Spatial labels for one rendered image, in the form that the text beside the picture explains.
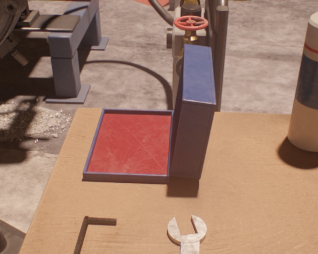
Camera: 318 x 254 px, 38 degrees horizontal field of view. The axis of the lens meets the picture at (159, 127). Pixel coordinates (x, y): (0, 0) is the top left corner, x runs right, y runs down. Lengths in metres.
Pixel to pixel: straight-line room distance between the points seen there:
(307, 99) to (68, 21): 1.22
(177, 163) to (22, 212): 0.77
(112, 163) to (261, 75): 1.38
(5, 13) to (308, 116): 0.88
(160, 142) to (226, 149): 0.09
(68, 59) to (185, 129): 1.16
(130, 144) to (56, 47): 1.04
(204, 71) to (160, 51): 1.52
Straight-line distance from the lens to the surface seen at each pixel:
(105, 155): 0.63
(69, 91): 1.72
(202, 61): 0.61
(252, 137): 0.68
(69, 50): 1.65
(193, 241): 0.51
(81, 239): 0.51
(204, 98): 0.53
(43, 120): 1.63
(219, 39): 0.95
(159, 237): 0.52
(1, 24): 1.31
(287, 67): 2.02
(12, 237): 0.91
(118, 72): 1.91
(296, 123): 0.65
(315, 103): 0.63
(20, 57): 1.47
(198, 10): 1.06
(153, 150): 0.63
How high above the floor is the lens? 0.85
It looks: 33 degrees down
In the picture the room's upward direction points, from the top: straight up
